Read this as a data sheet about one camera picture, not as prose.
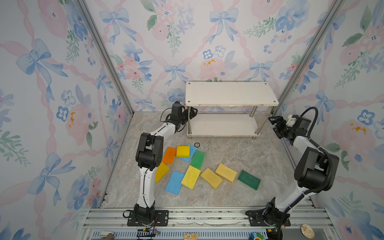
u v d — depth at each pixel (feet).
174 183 2.75
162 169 2.90
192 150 3.19
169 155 3.14
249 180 2.80
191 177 2.81
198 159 3.07
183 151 3.14
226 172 2.89
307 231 2.31
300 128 2.37
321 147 1.72
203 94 2.74
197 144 3.31
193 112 3.03
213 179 2.81
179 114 2.69
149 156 1.92
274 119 2.77
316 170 1.65
